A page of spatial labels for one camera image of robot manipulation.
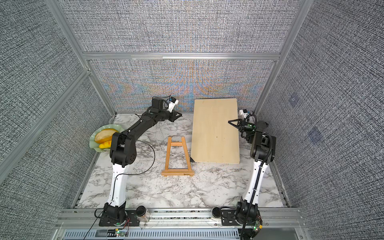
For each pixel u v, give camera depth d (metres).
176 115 0.92
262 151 0.65
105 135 0.98
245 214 0.64
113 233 0.71
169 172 0.85
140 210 0.68
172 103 0.90
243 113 0.95
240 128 0.90
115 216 0.64
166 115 0.88
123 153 0.61
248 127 0.90
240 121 0.92
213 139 0.93
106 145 0.95
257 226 0.69
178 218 0.75
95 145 0.95
